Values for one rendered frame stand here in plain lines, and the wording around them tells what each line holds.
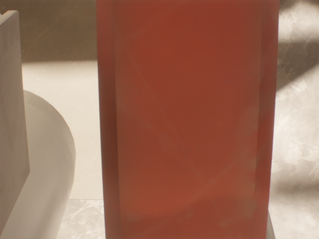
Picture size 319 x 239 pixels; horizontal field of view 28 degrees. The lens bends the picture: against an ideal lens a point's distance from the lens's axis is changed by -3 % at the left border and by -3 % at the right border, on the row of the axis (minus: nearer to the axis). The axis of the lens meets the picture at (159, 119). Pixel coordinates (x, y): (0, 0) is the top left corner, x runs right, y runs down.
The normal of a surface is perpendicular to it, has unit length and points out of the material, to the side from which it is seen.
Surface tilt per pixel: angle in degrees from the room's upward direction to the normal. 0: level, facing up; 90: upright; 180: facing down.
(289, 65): 0
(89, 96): 0
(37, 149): 90
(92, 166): 0
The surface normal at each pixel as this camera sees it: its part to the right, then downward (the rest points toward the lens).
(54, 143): 0.88, -0.43
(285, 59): -0.03, 0.35
